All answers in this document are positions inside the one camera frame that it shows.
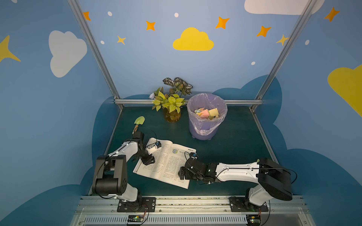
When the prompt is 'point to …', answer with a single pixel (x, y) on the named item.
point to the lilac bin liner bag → (203, 126)
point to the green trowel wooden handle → (140, 120)
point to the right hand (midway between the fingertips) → (184, 172)
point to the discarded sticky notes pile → (211, 114)
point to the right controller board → (253, 219)
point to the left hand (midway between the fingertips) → (149, 156)
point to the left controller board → (135, 218)
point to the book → (168, 159)
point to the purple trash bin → (203, 137)
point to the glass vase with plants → (171, 99)
